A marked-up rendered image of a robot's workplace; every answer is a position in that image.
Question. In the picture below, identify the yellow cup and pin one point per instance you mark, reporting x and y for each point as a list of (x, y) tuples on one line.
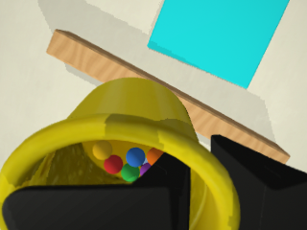
[(128, 113)]

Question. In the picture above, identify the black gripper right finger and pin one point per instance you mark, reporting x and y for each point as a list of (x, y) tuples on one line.
[(272, 195)]

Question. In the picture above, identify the orange marble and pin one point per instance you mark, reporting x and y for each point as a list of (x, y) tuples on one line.
[(153, 154)]

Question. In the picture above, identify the green marble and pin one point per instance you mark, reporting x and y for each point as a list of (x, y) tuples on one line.
[(130, 173)]

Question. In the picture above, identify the yellow marble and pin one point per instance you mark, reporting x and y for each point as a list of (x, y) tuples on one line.
[(102, 150)]

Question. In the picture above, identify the blue marble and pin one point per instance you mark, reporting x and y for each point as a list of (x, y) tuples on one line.
[(135, 157)]

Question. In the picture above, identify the red marble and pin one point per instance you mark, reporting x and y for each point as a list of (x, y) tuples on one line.
[(113, 164)]

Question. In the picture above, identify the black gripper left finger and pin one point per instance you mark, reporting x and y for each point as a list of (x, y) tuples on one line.
[(159, 199)]

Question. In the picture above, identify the light brown wooden plank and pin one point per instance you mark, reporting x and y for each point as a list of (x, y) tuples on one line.
[(207, 121)]

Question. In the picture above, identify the purple marble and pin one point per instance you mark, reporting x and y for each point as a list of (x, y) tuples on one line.
[(144, 168)]

